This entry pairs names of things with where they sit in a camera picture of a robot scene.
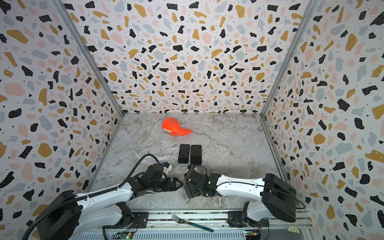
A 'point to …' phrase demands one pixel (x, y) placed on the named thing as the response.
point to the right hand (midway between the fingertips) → (190, 184)
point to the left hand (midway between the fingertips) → (177, 184)
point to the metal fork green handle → (181, 221)
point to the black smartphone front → (184, 153)
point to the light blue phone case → (184, 153)
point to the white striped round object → (293, 229)
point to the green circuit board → (123, 235)
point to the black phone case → (196, 157)
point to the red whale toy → (173, 125)
